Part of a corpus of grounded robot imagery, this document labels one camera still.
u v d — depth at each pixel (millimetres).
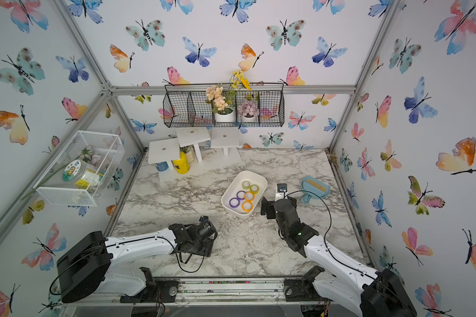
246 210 956
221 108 825
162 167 1069
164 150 991
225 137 1046
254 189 1018
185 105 982
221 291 754
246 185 1042
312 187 1018
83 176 634
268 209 724
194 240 638
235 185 1022
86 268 415
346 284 455
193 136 967
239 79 822
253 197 994
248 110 867
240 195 1010
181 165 1016
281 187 698
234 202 984
